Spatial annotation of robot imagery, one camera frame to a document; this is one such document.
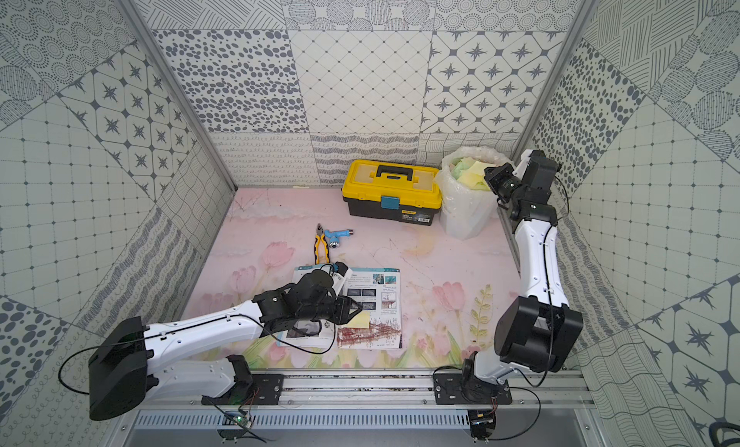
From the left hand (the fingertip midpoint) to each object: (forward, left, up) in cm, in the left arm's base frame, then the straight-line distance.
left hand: (359, 299), depth 77 cm
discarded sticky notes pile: (+33, -32, +17) cm, 49 cm away
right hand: (+29, -34, +22) cm, 49 cm away
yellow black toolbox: (+36, -9, +6) cm, 37 cm away
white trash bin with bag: (+25, -31, +11) cm, 41 cm away
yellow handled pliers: (+28, +18, -11) cm, 35 cm away
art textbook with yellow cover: (+9, -4, -13) cm, 16 cm away
